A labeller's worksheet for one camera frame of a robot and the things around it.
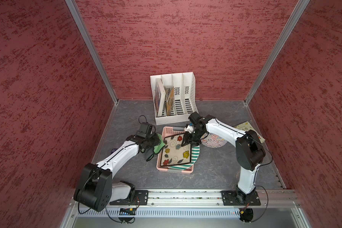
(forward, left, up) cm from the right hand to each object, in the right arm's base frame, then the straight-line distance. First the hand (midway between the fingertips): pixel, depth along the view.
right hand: (185, 148), depth 85 cm
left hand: (+4, +17, 0) cm, 17 cm away
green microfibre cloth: (-1, +17, +1) cm, 17 cm away
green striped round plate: (-3, -6, +2) cm, 7 cm away
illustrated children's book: (+20, -47, -8) cm, 52 cm away
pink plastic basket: (+15, +11, -4) cm, 19 cm away
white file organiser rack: (+51, -3, -2) cm, 51 cm away
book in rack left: (+30, +16, +15) cm, 37 cm away
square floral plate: (-1, +8, -4) cm, 9 cm away
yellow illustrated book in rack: (+32, +9, +14) cm, 36 cm away
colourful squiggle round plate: (+9, -21, -9) cm, 24 cm away
